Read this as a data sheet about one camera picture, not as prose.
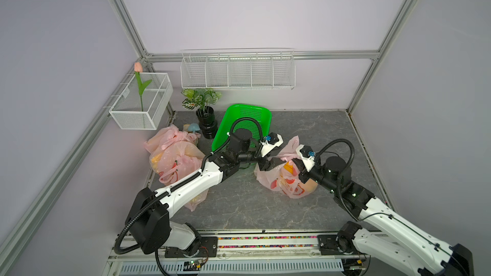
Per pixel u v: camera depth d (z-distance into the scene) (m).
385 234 0.48
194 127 1.11
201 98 0.90
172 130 0.89
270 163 0.64
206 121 0.99
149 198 0.44
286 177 0.70
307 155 0.60
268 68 1.03
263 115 1.12
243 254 0.73
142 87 0.84
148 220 0.41
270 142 0.61
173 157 0.83
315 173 0.64
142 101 0.82
